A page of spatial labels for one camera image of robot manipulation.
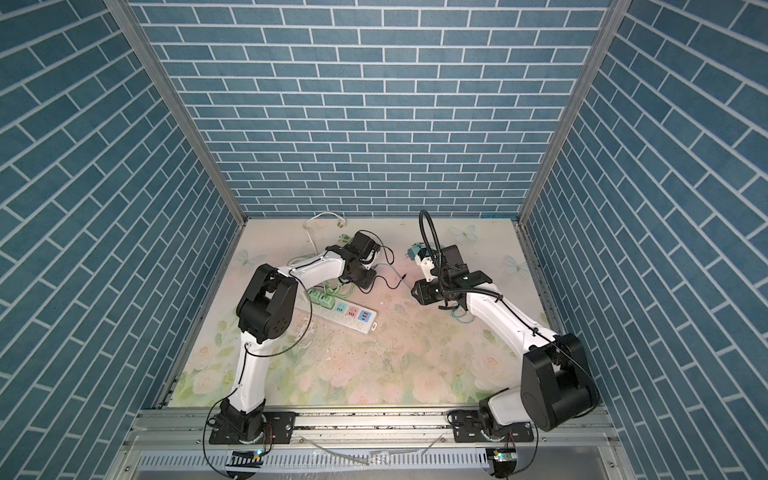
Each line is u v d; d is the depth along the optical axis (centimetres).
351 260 77
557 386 42
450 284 64
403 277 103
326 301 89
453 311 96
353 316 91
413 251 108
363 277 92
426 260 77
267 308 56
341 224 118
